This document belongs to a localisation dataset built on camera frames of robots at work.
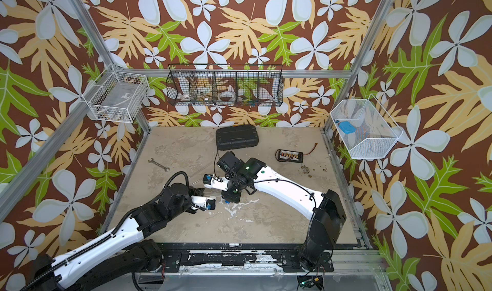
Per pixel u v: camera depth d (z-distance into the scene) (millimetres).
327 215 411
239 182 530
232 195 653
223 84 973
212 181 651
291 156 1047
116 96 862
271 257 753
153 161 1045
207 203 660
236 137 1082
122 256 575
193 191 675
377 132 770
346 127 858
